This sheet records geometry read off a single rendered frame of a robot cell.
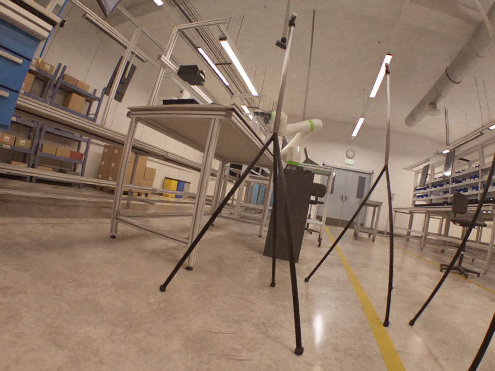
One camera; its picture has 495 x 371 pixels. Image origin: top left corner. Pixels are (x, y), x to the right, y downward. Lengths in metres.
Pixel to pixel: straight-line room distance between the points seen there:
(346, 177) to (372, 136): 1.85
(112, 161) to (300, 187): 4.17
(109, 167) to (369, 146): 8.07
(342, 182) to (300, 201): 6.44
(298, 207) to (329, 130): 6.87
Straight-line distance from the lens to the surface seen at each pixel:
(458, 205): 3.36
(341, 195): 8.38
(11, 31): 0.87
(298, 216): 2.03
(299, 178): 2.05
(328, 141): 8.61
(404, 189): 8.93
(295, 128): 2.21
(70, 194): 2.76
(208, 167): 1.34
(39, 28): 0.86
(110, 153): 5.43
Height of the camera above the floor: 0.50
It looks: 3 degrees up
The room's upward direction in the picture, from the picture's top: 10 degrees clockwise
